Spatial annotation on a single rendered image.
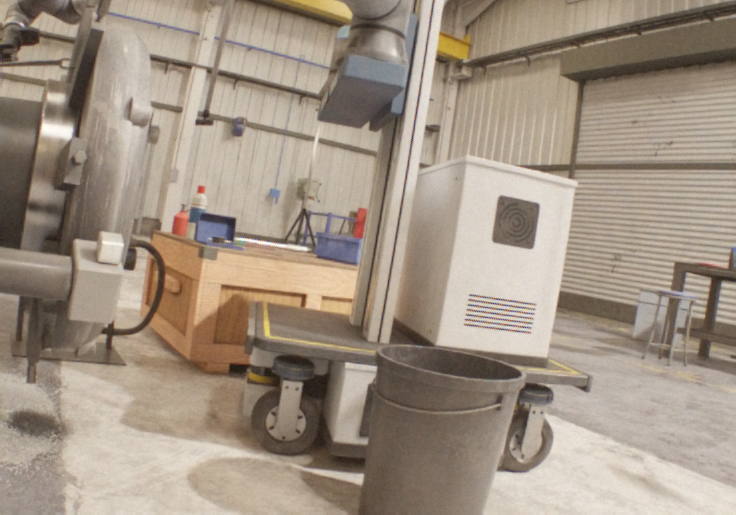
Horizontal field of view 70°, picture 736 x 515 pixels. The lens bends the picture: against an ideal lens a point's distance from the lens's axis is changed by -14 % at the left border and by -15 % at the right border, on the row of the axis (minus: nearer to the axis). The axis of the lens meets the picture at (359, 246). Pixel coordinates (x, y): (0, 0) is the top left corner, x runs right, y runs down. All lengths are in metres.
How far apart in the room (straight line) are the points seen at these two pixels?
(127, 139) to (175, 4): 11.82
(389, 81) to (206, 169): 11.09
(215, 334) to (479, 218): 1.14
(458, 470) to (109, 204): 0.80
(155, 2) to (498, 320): 11.77
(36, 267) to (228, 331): 1.38
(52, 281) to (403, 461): 0.71
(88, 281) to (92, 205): 0.14
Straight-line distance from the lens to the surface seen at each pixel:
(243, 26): 13.10
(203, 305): 2.22
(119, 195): 1.08
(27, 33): 2.06
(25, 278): 1.01
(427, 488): 1.18
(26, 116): 1.32
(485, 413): 1.15
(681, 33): 10.25
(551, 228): 1.65
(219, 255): 2.22
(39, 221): 1.23
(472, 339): 1.59
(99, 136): 1.08
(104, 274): 1.00
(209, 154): 12.51
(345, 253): 2.69
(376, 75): 1.48
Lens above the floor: 0.58
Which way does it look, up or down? level
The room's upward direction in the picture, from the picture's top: 10 degrees clockwise
